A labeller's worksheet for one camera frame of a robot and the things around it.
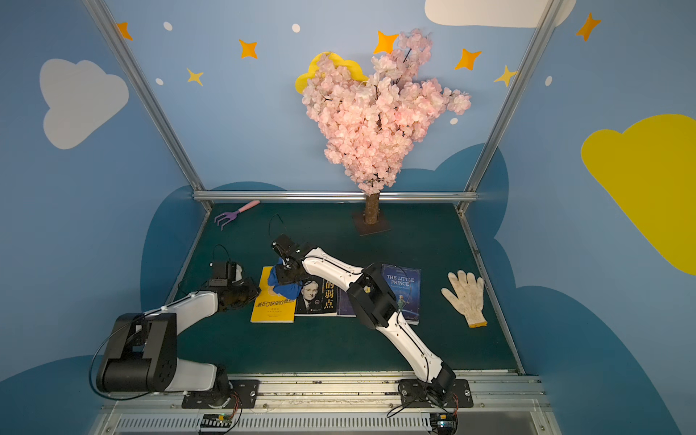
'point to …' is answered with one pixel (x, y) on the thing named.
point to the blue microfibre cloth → (289, 291)
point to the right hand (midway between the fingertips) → (286, 279)
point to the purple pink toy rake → (231, 216)
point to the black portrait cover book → (316, 297)
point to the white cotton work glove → (469, 297)
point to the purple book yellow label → (343, 304)
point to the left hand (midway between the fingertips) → (260, 286)
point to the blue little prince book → (405, 284)
